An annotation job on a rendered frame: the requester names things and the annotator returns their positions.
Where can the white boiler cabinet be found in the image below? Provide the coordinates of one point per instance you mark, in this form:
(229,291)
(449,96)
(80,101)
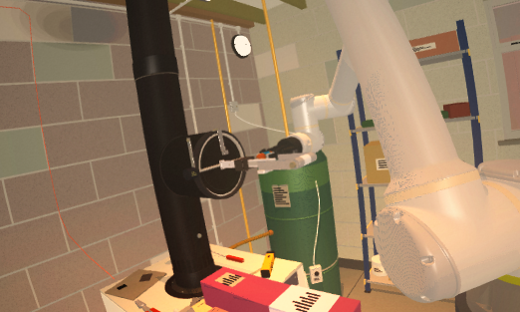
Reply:
(243,267)

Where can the black flue pipe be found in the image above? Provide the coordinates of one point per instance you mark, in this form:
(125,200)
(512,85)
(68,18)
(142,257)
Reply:
(162,109)

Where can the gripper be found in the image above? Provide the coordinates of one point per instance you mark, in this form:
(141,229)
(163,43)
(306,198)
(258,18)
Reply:
(290,144)

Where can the red and white box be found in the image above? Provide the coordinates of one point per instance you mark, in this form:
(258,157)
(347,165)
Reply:
(260,294)

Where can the green tank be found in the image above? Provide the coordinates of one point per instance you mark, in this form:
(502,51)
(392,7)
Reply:
(298,231)

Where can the grey junction box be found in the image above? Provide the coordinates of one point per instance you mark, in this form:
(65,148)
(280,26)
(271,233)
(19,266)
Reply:
(233,106)

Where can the yellow hand tool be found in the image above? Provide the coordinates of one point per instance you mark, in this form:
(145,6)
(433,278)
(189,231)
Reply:
(267,265)

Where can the yellow pipe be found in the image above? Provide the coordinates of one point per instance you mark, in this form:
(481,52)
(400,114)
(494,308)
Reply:
(274,60)
(221,84)

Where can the round white gauge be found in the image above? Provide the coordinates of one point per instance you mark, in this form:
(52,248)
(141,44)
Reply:
(242,46)

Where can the small green box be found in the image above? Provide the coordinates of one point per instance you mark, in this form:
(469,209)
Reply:
(368,123)

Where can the black round flap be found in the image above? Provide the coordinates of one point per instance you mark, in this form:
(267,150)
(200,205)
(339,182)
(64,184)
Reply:
(221,180)

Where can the black stabiliser body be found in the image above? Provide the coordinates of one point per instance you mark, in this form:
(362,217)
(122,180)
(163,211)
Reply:
(176,166)

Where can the blue shelf unit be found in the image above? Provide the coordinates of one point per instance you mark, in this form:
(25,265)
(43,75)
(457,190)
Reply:
(471,92)

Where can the white tank label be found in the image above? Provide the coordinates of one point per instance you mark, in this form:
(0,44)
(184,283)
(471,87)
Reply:
(281,196)

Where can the cardboard box with label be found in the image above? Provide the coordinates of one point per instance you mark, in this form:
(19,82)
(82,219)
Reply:
(375,162)

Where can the brown flat box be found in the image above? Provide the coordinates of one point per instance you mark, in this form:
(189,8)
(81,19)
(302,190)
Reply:
(436,45)

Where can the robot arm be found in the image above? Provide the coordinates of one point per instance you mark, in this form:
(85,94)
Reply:
(410,121)

